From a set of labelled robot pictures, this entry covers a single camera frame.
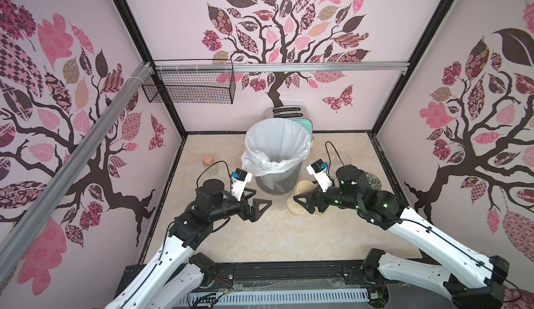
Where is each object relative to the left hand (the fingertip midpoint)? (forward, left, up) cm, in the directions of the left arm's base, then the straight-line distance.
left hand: (263, 202), depth 68 cm
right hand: (+2, -13, +4) cm, 14 cm away
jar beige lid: (+2, -14, +6) cm, 15 cm away
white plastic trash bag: (+32, -4, -6) cm, 33 cm away
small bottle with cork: (+28, +28, -13) cm, 41 cm away
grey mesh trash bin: (+19, -6, -20) cm, 28 cm away
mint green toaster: (+52, -17, -6) cm, 55 cm away
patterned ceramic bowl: (+20, -52, -20) cm, 59 cm away
